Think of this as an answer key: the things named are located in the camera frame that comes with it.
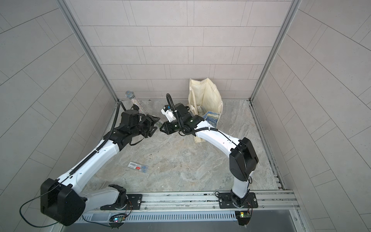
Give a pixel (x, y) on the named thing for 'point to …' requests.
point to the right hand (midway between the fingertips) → (162, 128)
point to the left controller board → (116, 220)
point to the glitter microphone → (131, 95)
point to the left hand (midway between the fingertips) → (163, 120)
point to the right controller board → (243, 217)
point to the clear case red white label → (143, 168)
